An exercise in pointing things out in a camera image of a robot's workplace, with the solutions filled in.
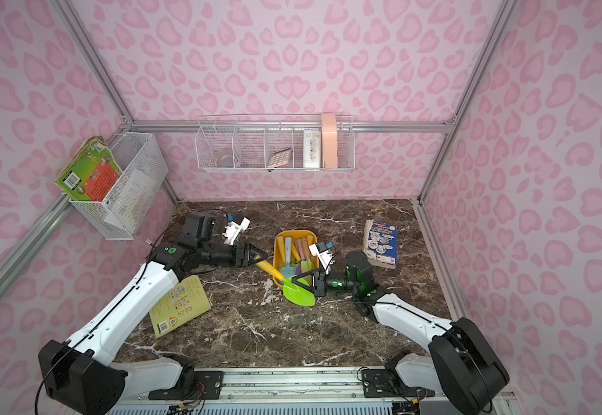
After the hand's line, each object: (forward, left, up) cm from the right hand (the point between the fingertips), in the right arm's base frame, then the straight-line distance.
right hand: (294, 283), depth 72 cm
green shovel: (-2, 0, -1) cm, 2 cm away
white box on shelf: (+46, -4, +12) cm, 48 cm away
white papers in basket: (+25, +55, +8) cm, 61 cm away
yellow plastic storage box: (+19, +3, -15) cm, 24 cm away
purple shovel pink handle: (+18, 0, -15) cm, 24 cm away
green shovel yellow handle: (+15, -4, -16) cm, 23 cm away
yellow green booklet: (+2, +39, -19) cm, 44 cm away
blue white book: (+26, -30, -18) cm, 44 cm away
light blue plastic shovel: (+13, +4, -16) cm, 21 cm away
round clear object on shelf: (+43, +27, +10) cm, 52 cm away
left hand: (+6, +9, +5) cm, 12 cm away
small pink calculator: (+45, +8, +9) cm, 46 cm away
